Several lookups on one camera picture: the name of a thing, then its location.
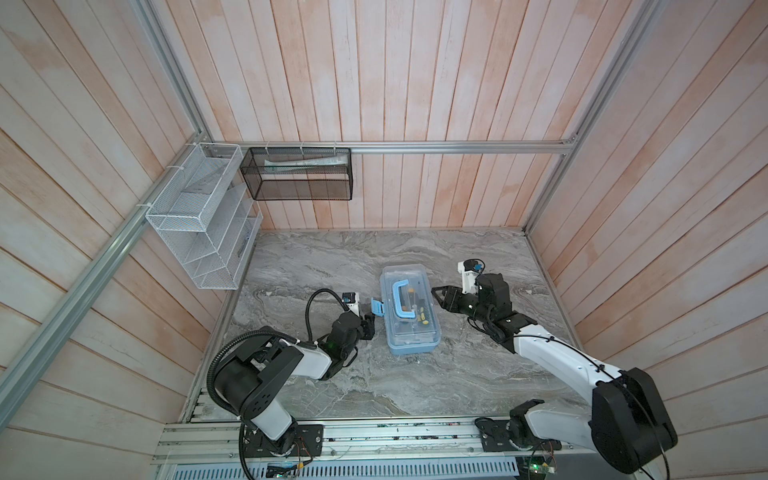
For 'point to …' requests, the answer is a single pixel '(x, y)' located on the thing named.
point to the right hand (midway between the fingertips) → (436, 290)
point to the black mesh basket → (299, 173)
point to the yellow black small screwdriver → (425, 322)
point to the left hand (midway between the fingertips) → (369, 317)
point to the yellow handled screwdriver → (411, 298)
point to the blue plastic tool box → (408, 303)
